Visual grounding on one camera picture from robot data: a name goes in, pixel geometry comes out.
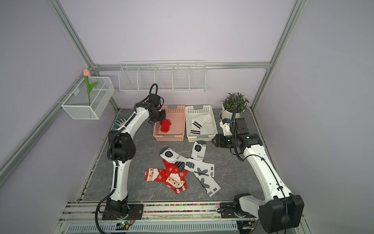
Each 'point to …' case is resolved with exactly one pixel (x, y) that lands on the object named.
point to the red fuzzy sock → (165, 125)
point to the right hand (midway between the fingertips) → (216, 140)
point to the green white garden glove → (119, 121)
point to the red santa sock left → (155, 174)
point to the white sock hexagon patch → (197, 166)
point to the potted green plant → (229, 104)
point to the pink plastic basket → (176, 114)
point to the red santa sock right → (175, 177)
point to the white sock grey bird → (210, 184)
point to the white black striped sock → (197, 122)
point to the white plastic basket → (208, 131)
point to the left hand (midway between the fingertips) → (165, 118)
